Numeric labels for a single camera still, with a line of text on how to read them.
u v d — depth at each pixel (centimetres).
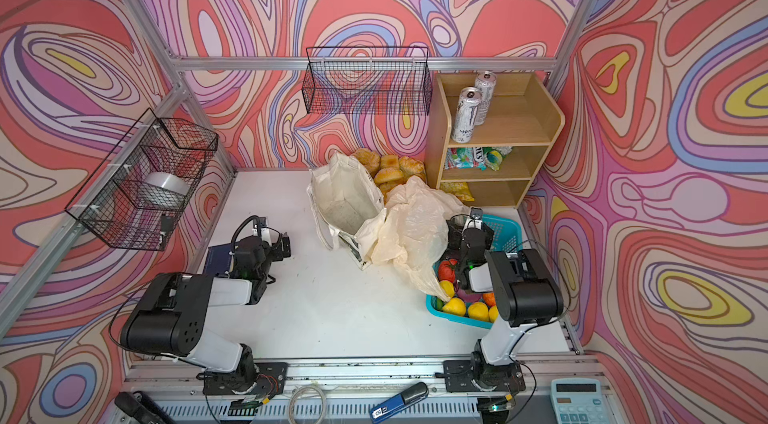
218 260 94
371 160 111
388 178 108
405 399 67
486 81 78
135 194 74
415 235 86
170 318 46
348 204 108
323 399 70
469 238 81
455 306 81
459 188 108
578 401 69
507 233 91
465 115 75
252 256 72
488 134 82
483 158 96
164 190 70
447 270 85
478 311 80
